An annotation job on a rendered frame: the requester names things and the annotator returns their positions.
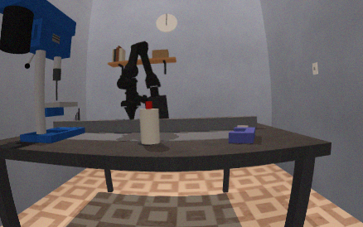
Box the white bottle with red cap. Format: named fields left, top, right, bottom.
left=139, top=101, right=160, bottom=144

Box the blue drill press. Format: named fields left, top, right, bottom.
left=0, top=0, right=85, bottom=143

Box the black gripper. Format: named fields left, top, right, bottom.
left=121, top=89, right=141, bottom=119

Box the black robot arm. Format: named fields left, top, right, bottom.
left=117, top=41, right=161, bottom=104

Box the blue block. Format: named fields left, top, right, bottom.
left=229, top=125, right=255, bottom=143

